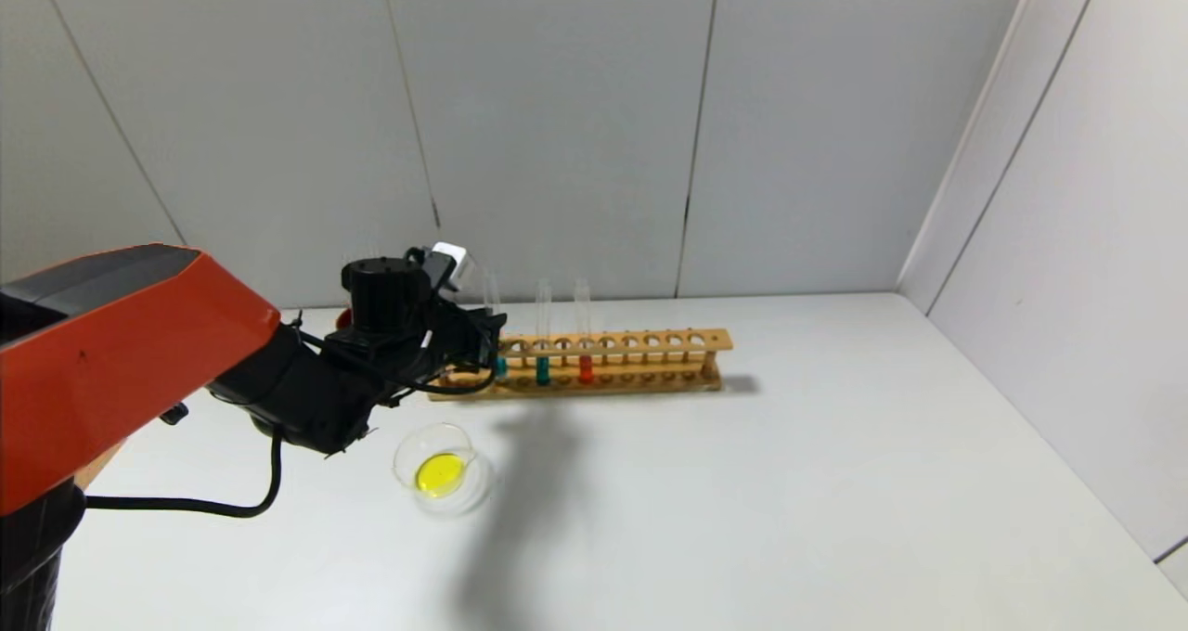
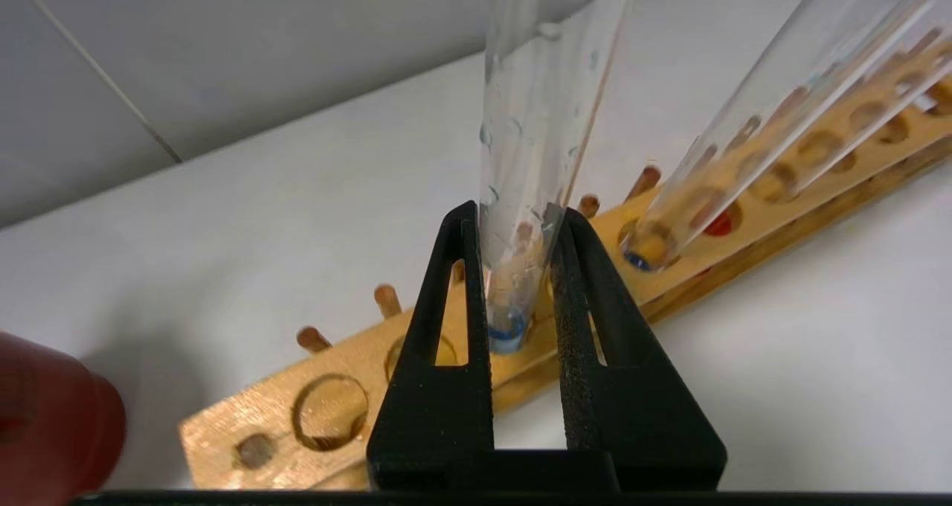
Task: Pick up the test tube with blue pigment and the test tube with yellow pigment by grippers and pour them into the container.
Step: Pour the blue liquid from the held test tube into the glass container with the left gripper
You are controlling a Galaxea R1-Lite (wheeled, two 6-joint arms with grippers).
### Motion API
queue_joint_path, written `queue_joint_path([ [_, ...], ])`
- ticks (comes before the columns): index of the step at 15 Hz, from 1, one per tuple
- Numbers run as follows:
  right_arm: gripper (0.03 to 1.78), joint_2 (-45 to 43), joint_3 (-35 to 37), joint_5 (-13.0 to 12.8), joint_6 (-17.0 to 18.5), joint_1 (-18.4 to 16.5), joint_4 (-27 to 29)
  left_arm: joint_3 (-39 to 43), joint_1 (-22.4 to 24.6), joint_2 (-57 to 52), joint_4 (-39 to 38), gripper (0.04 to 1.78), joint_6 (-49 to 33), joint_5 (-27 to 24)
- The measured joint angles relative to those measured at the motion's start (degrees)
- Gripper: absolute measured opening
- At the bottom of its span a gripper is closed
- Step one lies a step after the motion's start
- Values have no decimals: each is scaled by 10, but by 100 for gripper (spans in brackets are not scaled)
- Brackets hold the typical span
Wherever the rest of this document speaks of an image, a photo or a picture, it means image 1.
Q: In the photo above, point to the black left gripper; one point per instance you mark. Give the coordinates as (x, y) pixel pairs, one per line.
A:
(485, 339)

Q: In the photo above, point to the test tube with teal liquid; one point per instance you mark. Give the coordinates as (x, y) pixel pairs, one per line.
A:
(493, 292)

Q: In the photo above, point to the black orange robot left arm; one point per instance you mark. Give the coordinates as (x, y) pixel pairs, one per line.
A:
(111, 362)

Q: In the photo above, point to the test tube with blue liquid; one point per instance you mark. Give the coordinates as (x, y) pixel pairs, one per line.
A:
(543, 371)

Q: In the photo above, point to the test tube with red liquid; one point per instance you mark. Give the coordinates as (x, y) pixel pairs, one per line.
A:
(586, 369)

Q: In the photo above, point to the wooden test tube rack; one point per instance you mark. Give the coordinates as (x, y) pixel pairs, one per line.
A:
(631, 388)

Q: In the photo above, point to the clear glass beaker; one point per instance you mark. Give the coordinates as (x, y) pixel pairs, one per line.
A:
(469, 492)

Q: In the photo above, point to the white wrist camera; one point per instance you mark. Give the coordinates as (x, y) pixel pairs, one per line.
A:
(452, 258)

